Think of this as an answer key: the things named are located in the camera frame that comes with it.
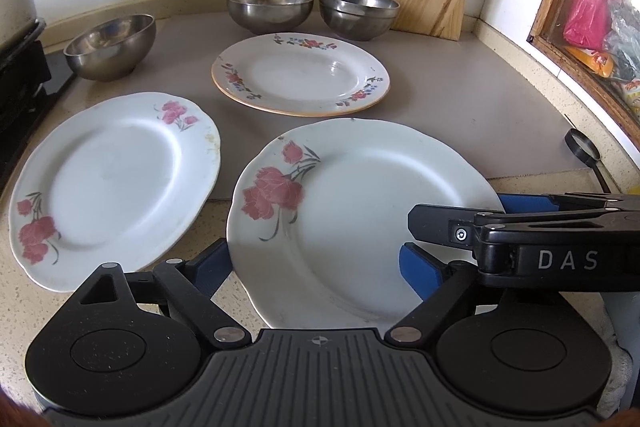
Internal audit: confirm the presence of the left steel bowl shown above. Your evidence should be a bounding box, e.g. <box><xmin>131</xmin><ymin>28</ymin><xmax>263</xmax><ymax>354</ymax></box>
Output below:
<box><xmin>63</xmin><ymin>14</ymin><xmax>156</xmax><ymax>82</ymax></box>

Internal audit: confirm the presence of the black gas stove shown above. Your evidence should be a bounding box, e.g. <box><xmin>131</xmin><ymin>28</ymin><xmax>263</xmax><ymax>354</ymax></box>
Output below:
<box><xmin>1</xmin><ymin>18</ymin><xmax>76</xmax><ymax>191</ymax></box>

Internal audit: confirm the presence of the large white pink-flower plate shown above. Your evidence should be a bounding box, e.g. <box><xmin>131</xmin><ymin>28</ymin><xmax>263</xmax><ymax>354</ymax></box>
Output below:
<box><xmin>227</xmin><ymin>118</ymin><xmax>501</xmax><ymax>329</ymax></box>

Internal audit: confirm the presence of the orange package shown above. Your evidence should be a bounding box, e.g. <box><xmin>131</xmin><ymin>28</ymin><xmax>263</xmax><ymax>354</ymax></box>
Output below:
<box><xmin>564</xmin><ymin>46</ymin><xmax>615</xmax><ymax>78</ymax></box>

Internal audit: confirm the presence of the orange-rimmed floral plate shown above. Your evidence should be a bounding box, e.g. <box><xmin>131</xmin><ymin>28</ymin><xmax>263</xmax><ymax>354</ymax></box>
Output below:
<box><xmin>212</xmin><ymin>32</ymin><xmax>390</xmax><ymax>118</ymax></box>

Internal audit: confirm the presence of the clear plastic bag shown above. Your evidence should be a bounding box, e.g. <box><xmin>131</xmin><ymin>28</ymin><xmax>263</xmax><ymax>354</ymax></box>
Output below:
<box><xmin>603</xmin><ymin>0</ymin><xmax>639</xmax><ymax>82</ymax></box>

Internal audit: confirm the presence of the pink plastic bag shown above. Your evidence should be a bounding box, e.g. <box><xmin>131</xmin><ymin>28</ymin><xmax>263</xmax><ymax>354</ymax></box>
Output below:
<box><xmin>563</xmin><ymin>0</ymin><xmax>611</xmax><ymax>50</ymax></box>

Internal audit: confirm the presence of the small white pink-flower plate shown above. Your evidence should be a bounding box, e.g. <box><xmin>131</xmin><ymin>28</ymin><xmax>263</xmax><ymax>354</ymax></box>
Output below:
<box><xmin>8</xmin><ymin>92</ymin><xmax>221</xmax><ymax>293</ymax></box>

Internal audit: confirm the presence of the middle steel bowl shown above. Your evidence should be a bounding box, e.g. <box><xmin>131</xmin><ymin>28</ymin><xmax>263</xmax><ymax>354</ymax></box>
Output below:
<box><xmin>227</xmin><ymin>0</ymin><xmax>314</xmax><ymax>35</ymax></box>

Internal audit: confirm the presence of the lower stacked steel bowl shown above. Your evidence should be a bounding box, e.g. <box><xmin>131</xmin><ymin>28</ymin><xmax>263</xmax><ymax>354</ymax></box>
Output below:
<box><xmin>320</xmin><ymin>5</ymin><xmax>394</xmax><ymax>41</ymax></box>

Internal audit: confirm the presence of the upper stacked steel bowl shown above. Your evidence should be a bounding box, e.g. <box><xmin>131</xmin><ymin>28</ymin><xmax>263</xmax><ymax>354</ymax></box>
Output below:
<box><xmin>320</xmin><ymin>0</ymin><xmax>400</xmax><ymax>18</ymax></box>

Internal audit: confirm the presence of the stacked steel bowl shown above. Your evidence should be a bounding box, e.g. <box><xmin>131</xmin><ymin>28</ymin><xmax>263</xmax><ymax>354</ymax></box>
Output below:
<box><xmin>320</xmin><ymin>5</ymin><xmax>394</xmax><ymax>41</ymax></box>
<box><xmin>320</xmin><ymin>0</ymin><xmax>400</xmax><ymax>18</ymax></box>

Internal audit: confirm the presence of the black magnifying glass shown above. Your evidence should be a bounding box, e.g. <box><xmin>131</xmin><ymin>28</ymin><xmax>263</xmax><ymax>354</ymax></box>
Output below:
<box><xmin>564</xmin><ymin>128</ymin><xmax>611</xmax><ymax>193</ymax></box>

